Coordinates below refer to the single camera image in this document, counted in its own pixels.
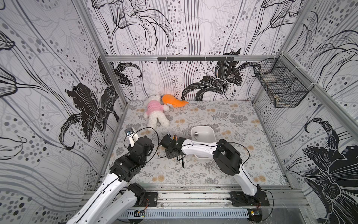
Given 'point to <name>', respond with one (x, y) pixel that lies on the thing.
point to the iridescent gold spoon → (175, 137)
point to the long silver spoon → (196, 135)
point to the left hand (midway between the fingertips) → (146, 141)
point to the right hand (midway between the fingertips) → (171, 151)
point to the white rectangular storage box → (207, 134)
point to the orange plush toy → (171, 101)
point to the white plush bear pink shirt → (154, 110)
